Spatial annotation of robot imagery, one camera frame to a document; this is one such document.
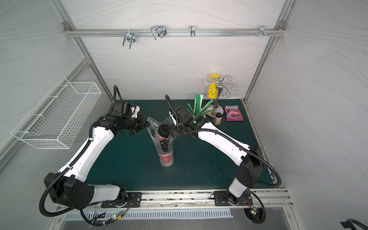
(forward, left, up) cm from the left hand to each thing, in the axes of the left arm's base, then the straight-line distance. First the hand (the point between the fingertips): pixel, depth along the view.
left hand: (148, 123), depth 76 cm
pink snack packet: (+26, -56, -21) cm, 65 cm away
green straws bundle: (+21, -28, -12) cm, 37 cm away
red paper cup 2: (-14, -10, -13) cm, 22 cm away
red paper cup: (-1, -8, -6) cm, 10 cm away
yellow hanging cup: (+38, -40, -10) cm, 55 cm away
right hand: (0, -14, -3) cm, 14 cm away
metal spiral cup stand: (+29, -42, +5) cm, 51 cm away
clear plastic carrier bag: (+2, -1, -5) cm, 5 cm away
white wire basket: (-5, +43, +7) cm, 43 cm away
